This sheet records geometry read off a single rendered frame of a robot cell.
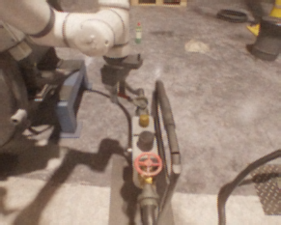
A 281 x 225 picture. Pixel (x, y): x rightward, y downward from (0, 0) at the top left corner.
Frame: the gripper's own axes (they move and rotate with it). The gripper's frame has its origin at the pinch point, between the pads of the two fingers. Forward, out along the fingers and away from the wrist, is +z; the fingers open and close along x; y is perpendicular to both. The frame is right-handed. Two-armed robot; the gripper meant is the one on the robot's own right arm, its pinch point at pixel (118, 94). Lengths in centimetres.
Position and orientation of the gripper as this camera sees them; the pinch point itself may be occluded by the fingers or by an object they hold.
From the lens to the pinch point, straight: 73.6
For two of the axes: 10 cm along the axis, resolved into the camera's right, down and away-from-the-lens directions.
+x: -4.4, 6.0, -6.7
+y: -9.0, -3.2, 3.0
